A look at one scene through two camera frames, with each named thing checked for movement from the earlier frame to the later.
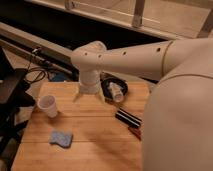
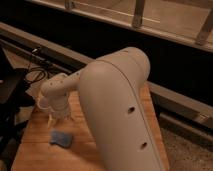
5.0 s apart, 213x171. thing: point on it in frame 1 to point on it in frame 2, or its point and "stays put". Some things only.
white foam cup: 48,104 stays put
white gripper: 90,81 to 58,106
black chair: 14,97 stays put
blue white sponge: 60,138 stays put
